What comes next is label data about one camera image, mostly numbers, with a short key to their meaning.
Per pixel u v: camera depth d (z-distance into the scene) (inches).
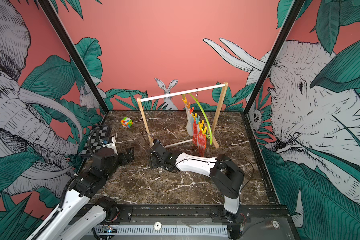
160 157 25.0
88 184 19.3
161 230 27.6
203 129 29.3
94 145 37.7
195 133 35.6
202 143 32.1
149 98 25.0
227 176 18.1
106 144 24.6
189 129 37.8
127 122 42.1
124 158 25.5
